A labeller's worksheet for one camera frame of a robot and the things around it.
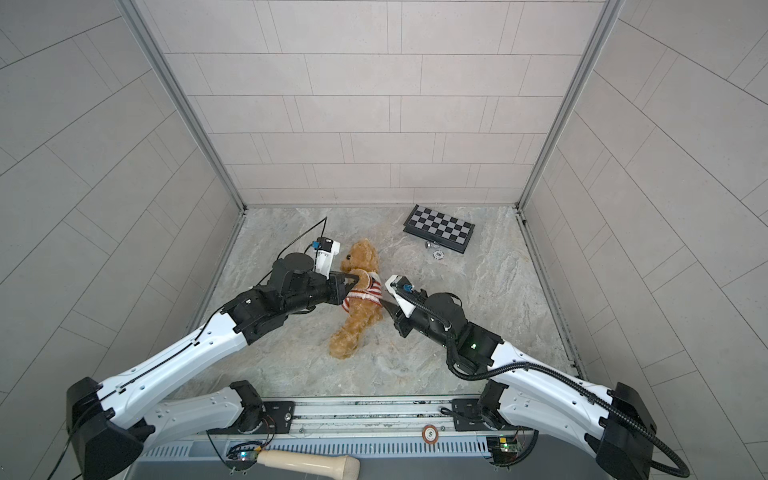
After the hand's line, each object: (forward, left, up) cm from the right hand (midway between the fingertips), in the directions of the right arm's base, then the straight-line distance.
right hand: (384, 300), depth 70 cm
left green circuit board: (-26, +33, -18) cm, 46 cm away
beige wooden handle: (-29, +10, -15) cm, 35 cm away
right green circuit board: (-28, -26, -21) cm, 44 cm away
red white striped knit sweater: (+3, +3, -1) cm, 4 cm away
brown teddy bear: (+11, +6, +2) cm, 13 cm away
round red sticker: (-25, -9, -20) cm, 33 cm away
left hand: (+4, +4, +4) cm, 7 cm away
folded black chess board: (+38, -18, -16) cm, 45 cm away
